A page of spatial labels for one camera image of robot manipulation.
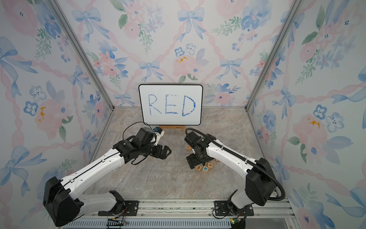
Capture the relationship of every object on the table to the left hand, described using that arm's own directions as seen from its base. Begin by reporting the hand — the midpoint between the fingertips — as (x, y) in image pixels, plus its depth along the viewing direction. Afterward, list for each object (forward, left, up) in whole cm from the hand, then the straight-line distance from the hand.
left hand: (165, 148), depth 78 cm
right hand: (-4, -19, -7) cm, 20 cm away
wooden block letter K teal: (-5, -23, -14) cm, 27 cm away
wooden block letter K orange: (-4, -26, -14) cm, 29 cm away
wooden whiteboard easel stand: (+23, -8, -11) cm, 27 cm away
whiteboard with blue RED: (+31, -1, +3) cm, 31 cm away
